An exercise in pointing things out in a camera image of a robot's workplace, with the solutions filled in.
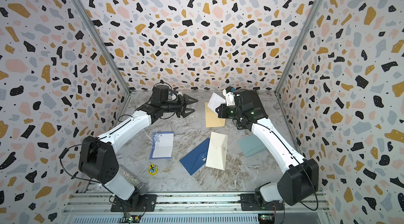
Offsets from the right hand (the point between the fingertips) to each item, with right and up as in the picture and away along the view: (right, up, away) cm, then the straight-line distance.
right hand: (215, 110), depth 78 cm
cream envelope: (+1, -24, +12) cm, 27 cm away
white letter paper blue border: (-31, -22, +15) cm, 41 cm away
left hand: (-8, +3, 0) cm, 9 cm away
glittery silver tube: (-35, -37, -4) cm, 51 cm away
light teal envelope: (+22, -22, +18) cm, 35 cm away
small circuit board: (-38, -49, -7) cm, 62 cm away
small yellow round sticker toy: (-33, -32, +6) cm, 46 cm away
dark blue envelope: (-10, -27, +9) cm, 30 cm away
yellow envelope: (-2, -8, +29) cm, 30 cm away
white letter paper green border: (0, +4, +2) cm, 5 cm away
